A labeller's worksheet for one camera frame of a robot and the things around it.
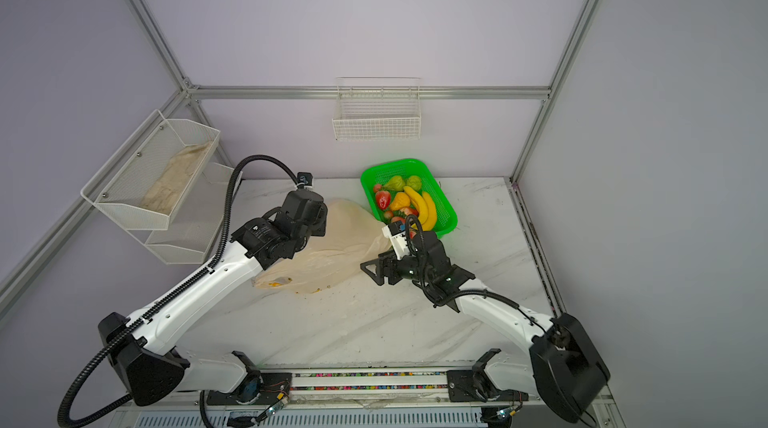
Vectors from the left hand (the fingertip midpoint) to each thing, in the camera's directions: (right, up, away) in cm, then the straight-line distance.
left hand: (310, 212), depth 75 cm
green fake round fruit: (+30, +11, +38) cm, 50 cm away
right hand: (+15, -13, +1) cm, 20 cm away
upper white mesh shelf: (-44, +9, +3) cm, 45 cm away
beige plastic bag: (+10, -9, +9) cm, 16 cm away
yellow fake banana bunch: (+33, +1, +29) cm, 44 cm away
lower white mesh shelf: (-40, -4, +15) cm, 43 cm away
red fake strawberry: (+18, +4, +34) cm, 39 cm away
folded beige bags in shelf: (-38, +5, 0) cm, 38 cm away
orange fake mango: (+24, +3, +32) cm, 40 cm away
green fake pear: (+22, +11, +38) cm, 46 cm away
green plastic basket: (+40, -3, +25) cm, 47 cm away
